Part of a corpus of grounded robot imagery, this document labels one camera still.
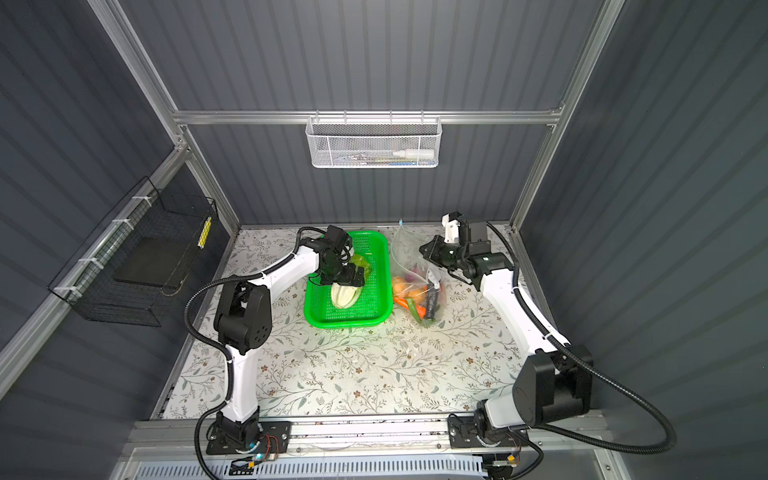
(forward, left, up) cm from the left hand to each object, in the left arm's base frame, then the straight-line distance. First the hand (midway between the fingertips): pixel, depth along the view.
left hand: (352, 281), depth 97 cm
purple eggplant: (-12, -17, +17) cm, 27 cm away
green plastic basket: (-7, -7, -5) cm, 11 cm away
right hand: (-5, -21, +20) cm, 29 cm away
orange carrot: (-12, -21, 0) cm, 24 cm away
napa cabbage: (-7, +2, +2) cm, 7 cm away
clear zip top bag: (+12, -20, -4) cm, 23 cm away
